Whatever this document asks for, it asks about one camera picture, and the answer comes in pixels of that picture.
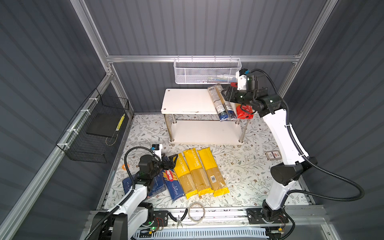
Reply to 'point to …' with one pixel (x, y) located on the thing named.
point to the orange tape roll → (124, 167)
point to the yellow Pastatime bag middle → (198, 174)
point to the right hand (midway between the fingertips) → (226, 92)
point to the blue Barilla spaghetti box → (173, 184)
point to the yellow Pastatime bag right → (215, 179)
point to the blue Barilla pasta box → (158, 184)
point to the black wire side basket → (93, 135)
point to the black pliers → (179, 221)
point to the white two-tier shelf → (192, 117)
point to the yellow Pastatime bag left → (184, 176)
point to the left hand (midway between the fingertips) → (170, 154)
